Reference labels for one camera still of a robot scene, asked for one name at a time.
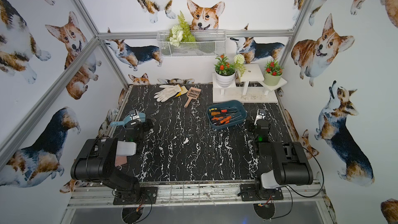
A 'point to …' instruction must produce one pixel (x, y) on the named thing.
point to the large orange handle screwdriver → (226, 119)
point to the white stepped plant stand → (249, 87)
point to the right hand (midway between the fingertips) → (256, 116)
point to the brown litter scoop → (192, 93)
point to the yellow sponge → (183, 90)
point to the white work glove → (167, 92)
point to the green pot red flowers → (273, 73)
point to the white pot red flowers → (224, 71)
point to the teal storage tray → (223, 115)
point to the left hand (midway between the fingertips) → (140, 115)
